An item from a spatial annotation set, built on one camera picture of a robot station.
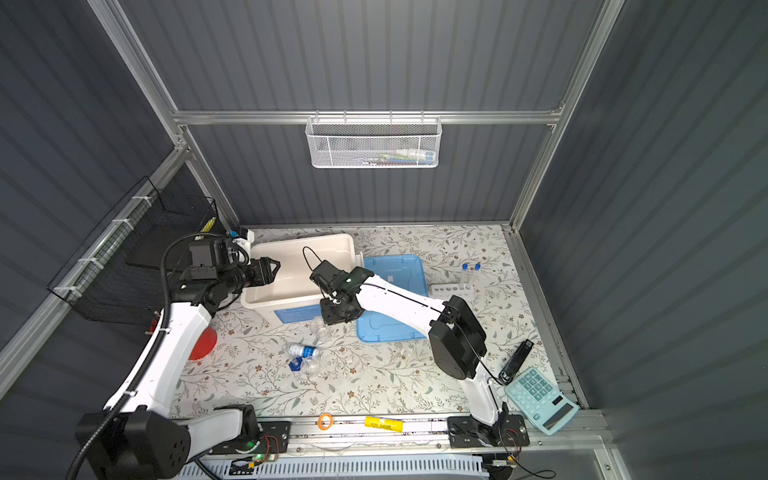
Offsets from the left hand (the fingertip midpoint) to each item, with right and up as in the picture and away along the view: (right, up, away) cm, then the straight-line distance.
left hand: (268, 264), depth 79 cm
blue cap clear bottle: (+8, -25, +7) cm, 27 cm away
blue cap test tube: (+59, -1, +10) cm, 60 cm away
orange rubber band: (+14, -41, -3) cm, 43 cm away
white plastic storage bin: (+6, -9, +2) cm, 11 cm away
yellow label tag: (+31, -40, -5) cm, 51 cm away
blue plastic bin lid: (+39, -3, +28) cm, 48 cm away
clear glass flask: (+10, -20, +12) cm, 26 cm away
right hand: (+16, -16, +5) cm, 23 cm away
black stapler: (+64, -29, 0) cm, 70 cm away
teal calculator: (+72, -36, -2) cm, 80 cm away
